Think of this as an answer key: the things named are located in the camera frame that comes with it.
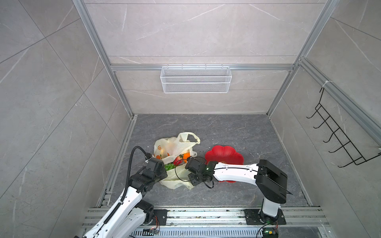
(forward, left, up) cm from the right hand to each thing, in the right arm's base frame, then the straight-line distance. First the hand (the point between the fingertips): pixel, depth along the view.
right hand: (192, 177), depth 85 cm
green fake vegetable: (+5, +14, +3) cm, 15 cm away
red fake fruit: (+7, +9, +6) cm, 13 cm away
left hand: (+3, +16, +8) cm, 18 cm away
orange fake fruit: (+11, +4, +4) cm, 13 cm away
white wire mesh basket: (+58, -3, +28) cm, 65 cm away
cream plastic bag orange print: (+10, +10, +12) cm, 19 cm away
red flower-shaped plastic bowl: (+15, -21, -1) cm, 26 cm away
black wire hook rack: (-4, -68, +30) cm, 75 cm away
